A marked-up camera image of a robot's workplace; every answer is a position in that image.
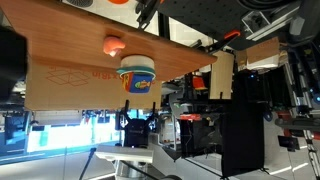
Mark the red flat case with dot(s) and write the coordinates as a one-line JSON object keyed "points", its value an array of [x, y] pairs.
{"points": [[190, 117]]}

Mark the dark round mesh object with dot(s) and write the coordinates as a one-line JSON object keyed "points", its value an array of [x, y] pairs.
{"points": [[80, 2]]}

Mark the black metal table leg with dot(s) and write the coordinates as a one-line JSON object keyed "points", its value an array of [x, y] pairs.
{"points": [[164, 26]]}

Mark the black camera tripod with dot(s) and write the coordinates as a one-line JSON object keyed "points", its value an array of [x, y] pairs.
{"points": [[313, 160]]}

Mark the orange round object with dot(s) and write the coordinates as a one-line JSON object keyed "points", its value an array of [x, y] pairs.
{"points": [[118, 1]]}

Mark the colourful soft picture cube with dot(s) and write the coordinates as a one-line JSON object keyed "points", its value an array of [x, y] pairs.
{"points": [[138, 85]]}

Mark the silver aluminium extrusion frame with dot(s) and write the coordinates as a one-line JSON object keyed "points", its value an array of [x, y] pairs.
{"points": [[263, 23]]}

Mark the pink plush toy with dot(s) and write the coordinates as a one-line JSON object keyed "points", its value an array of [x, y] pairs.
{"points": [[111, 45]]}

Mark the brown cardboard box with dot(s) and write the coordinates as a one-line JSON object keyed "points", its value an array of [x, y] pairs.
{"points": [[261, 50]]}

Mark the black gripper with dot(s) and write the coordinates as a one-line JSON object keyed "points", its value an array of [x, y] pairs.
{"points": [[136, 133]]}

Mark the black perforated mounting board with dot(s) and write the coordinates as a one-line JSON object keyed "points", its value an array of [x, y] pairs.
{"points": [[200, 13]]}

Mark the black rounded blurry object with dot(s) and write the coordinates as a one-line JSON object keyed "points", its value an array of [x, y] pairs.
{"points": [[11, 63]]}

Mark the brown cardboard panel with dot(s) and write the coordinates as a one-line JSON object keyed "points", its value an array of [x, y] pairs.
{"points": [[66, 95]]}

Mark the white bowl teal rim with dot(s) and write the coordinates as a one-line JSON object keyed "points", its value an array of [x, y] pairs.
{"points": [[136, 62]]}

